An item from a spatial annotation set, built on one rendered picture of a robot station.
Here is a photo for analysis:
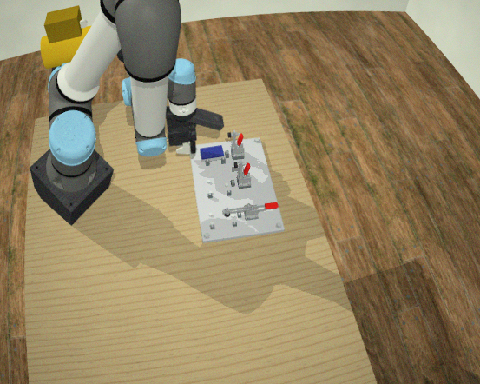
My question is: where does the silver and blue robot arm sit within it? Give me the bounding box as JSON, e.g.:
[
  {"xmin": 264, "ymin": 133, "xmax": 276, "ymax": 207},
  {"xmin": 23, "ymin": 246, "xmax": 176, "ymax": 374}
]
[{"xmin": 46, "ymin": 0, "xmax": 224, "ymax": 195}]

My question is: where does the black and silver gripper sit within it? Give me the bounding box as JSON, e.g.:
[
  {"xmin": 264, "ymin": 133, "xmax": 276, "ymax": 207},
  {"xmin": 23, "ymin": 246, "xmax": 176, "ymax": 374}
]
[{"xmin": 166, "ymin": 106, "xmax": 197, "ymax": 159}]

